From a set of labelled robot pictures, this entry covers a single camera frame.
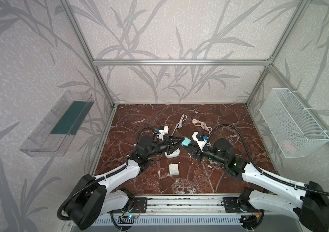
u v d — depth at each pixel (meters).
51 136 0.63
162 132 0.72
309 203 0.40
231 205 0.74
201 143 0.62
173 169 0.84
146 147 0.59
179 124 1.05
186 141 0.70
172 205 0.75
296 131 0.63
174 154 0.91
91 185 0.42
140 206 0.73
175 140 0.71
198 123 1.08
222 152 0.56
